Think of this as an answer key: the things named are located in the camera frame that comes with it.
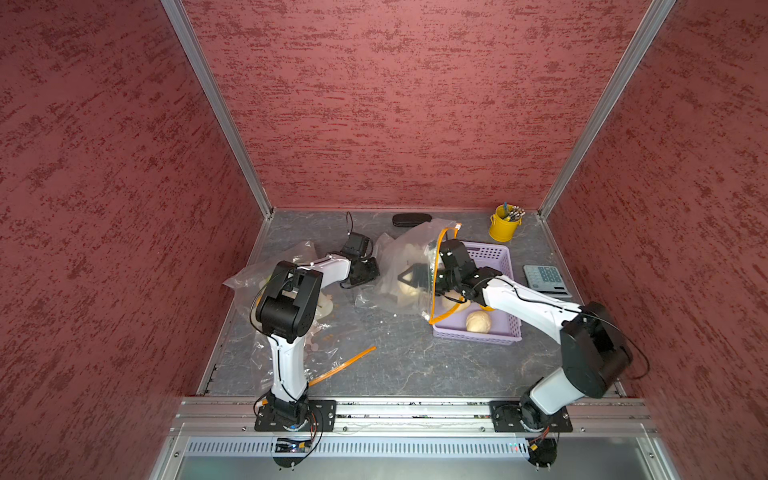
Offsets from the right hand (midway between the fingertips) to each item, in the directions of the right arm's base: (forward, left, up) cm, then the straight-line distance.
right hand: (407, 286), depth 84 cm
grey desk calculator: (+9, -49, -14) cm, 51 cm away
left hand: (+11, +10, -13) cm, 20 cm away
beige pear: (-8, -20, -7) cm, 23 cm away
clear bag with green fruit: (-14, +24, -11) cm, 30 cm away
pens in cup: (+26, -37, +2) cm, 45 cm away
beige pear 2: (-4, 0, +5) cm, 7 cm away
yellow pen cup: (+29, -37, -10) cm, 48 cm away
